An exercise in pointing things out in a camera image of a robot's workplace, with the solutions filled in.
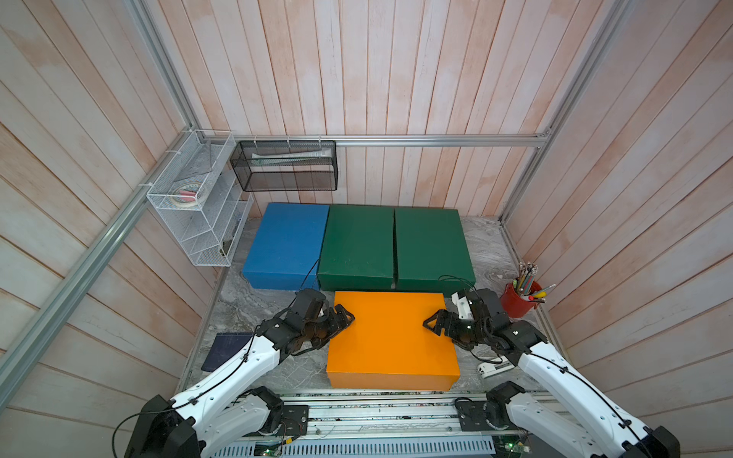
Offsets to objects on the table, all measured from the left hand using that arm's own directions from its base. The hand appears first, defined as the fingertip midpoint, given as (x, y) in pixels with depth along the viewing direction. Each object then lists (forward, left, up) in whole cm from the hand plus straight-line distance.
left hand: (346, 328), depth 79 cm
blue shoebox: (+27, +22, +2) cm, 35 cm away
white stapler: (-9, -41, -8) cm, 42 cm away
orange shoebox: (-5, -11, +2) cm, 13 cm away
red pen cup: (+9, -52, -3) cm, 53 cm away
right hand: (+1, -25, +1) cm, 25 cm away
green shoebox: (+28, -3, +2) cm, 28 cm away
